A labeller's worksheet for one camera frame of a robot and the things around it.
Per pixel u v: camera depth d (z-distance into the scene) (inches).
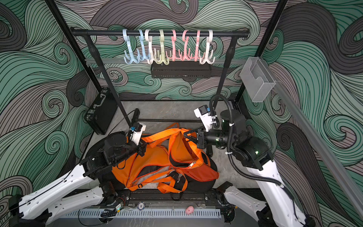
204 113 18.5
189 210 26.9
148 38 19.8
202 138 17.7
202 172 29.9
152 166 31.3
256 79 31.1
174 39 32.8
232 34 32.8
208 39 19.8
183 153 28.2
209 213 27.5
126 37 19.8
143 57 22.4
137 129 21.5
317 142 20.2
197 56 35.5
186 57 22.4
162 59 22.7
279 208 13.6
